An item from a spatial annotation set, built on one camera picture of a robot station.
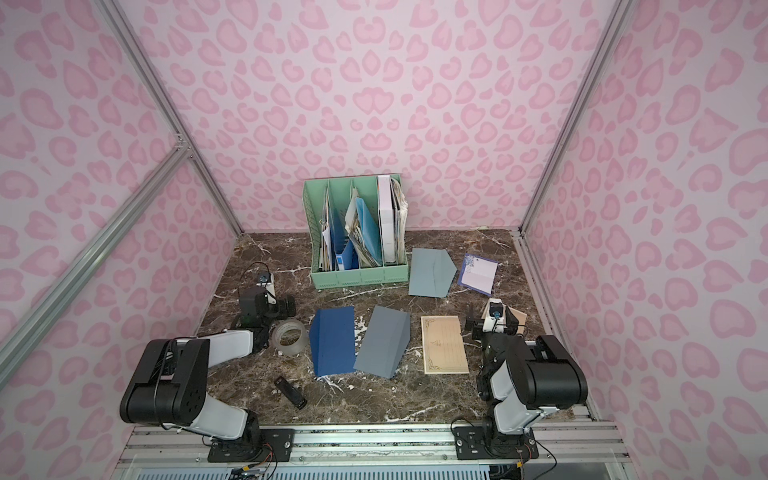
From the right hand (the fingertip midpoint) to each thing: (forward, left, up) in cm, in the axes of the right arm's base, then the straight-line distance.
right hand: (491, 304), depth 87 cm
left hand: (+5, +66, -2) cm, 66 cm away
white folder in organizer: (+23, +31, +11) cm, 40 cm away
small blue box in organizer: (+16, +44, +1) cm, 47 cm away
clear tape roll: (-5, +63, -6) cm, 64 cm away
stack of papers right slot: (+22, +27, +15) cm, 38 cm away
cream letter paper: (-9, +14, -10) cm, 19 cm away
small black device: (-23, +56, -9) cm, 61 cm away
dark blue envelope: (-8, +47, -8) cm, 48 cm away
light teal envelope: (+19, +16, -10) cm, 26 cm away
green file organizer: (+36, +49, +13) cm, 62 cm away
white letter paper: (+19, -1, -11) cm, 22 cm away
